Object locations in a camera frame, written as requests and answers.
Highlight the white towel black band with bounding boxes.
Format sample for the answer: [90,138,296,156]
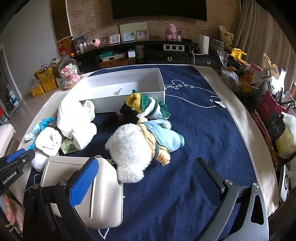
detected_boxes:
[35,126,63,156]

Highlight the teal blue cloth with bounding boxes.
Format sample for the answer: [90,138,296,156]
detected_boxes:
[24,117,56,151]

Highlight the white duck plush blue outfit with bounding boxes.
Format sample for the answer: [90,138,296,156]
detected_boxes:
[105,118,185,183]

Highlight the black sock purple band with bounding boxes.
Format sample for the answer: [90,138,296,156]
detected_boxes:
[103,103,138,130]

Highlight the yellow green small plush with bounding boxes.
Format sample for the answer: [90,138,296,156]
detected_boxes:
[125,90,171,120]

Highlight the beige box lid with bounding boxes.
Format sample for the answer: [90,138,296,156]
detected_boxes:
[41,155,123,230]

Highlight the navy blue whale mat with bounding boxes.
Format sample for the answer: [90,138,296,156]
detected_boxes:
[25,64,258,241]

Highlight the yellow plastic crates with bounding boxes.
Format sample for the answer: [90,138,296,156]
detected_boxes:
[30,66,58,98]

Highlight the white rectangular storage box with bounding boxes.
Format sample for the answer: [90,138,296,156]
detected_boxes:
[71,68,165,113]

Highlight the glass dome with pink flowers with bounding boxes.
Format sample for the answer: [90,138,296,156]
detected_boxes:
[59,58,82,90]

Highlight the glass bowl with snacks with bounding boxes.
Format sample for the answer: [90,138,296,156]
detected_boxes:
[221,60,259,94]

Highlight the black tv cabinet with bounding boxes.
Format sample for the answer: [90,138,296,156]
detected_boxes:
[73,40,222,73]

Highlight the red gold festive box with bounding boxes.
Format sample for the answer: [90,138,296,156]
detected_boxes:
[57,36,74,57]

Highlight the white air purifier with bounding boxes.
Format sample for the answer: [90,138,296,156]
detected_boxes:
[198,35,210,54]

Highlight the pink round speaker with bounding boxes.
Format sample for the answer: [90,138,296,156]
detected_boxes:
[90,38,101,48]

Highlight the beige curtain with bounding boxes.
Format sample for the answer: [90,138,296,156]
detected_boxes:
[233,1,295,91]

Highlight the pink plush on cabinet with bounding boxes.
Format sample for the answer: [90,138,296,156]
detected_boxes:
[165,24,177,40]

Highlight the white canvas board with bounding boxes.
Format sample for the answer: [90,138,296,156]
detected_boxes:
[119,22,147,43]

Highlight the pink picture frame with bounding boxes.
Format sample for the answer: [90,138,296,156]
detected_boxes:
[109,34,120,45]

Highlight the white security camera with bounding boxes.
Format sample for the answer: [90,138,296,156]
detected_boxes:
[177,30,182,41]

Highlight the blue picture frame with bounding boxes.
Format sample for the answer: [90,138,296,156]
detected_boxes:
[123,32,134,42]

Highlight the wooden picture frame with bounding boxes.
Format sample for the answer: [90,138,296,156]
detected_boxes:
[136,29,149,41]

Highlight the black wall television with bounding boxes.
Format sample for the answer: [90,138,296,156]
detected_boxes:
[111,0,207,22]

